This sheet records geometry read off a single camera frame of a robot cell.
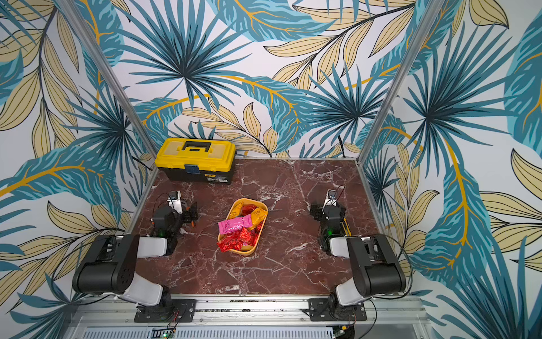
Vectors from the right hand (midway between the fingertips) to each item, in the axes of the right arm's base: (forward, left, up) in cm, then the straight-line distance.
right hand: (328, 201), depth 92 cm
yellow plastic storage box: (-20, +35, -3) cm, 40 cm away
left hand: (+1, +63, -2) cm, 63 cm away
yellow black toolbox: (+20, +54, +7) cm, 58 cm away
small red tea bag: (-2, +35, -2) cm, 36 cm away
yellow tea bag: (-6, +31, 0) cm, 32 cm away
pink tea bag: (-10, +43, -1) cm, 44 cm away
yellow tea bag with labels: (-1, +41, -3) cm, 41 cm away
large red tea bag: (-16, +39, -1) cm, 43 cm away
